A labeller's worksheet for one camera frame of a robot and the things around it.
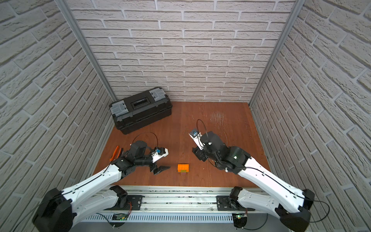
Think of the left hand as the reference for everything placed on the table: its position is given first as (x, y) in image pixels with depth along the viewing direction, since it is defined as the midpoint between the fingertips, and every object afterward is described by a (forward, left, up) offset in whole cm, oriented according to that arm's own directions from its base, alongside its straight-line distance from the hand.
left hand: (168, 157), depth 78 cm
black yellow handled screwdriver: (+9, +33, -11) cm, 36 cm away
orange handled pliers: (+5, +37, -11) cm, 39 cm away
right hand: (+2, -17, +13) cm, 21 cm away
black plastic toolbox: (+33, +19, +5) cm, 38 cm away
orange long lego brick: (-3, -8, -5) cm, 10 cm away
